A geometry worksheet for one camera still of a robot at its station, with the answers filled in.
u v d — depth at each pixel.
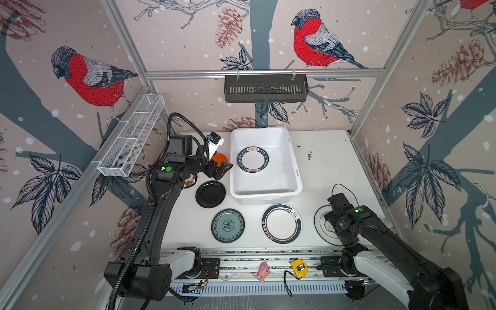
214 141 0.60
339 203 0.68
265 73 0.91
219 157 1.12
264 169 1.03
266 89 1.05
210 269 0.73
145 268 0.36
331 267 0.73
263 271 0.71
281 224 0.84
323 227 0.84
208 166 0.63
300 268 0.72
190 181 0.98
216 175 0.64
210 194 0.93
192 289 0.71
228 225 0.85
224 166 0.63
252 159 1.08
